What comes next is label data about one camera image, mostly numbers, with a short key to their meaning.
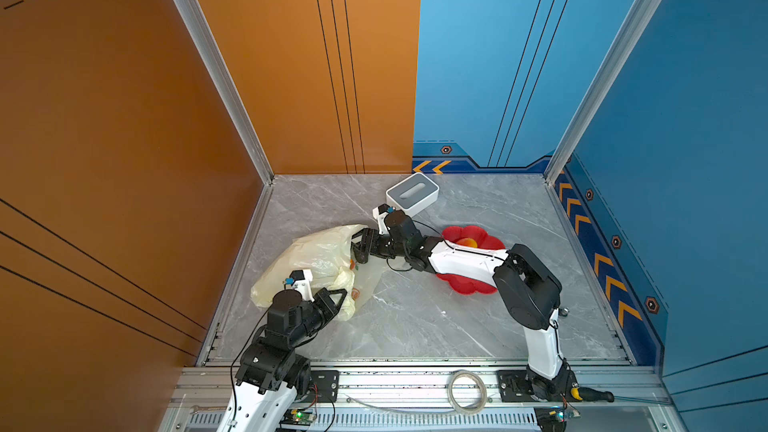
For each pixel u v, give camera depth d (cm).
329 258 78
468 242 96
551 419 70
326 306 66
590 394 71
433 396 73
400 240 70
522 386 72
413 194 109
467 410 69
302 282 70
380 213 82
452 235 99
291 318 57
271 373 52
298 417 71
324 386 75
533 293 50
